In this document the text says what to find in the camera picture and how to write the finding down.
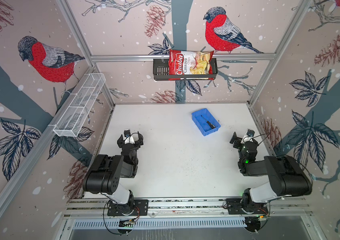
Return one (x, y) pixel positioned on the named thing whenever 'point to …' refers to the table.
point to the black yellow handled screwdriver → (211, 125)
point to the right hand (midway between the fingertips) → (241, 136)
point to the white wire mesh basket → (69, 124)
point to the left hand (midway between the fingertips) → (129, 133)
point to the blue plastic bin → (202, 124)
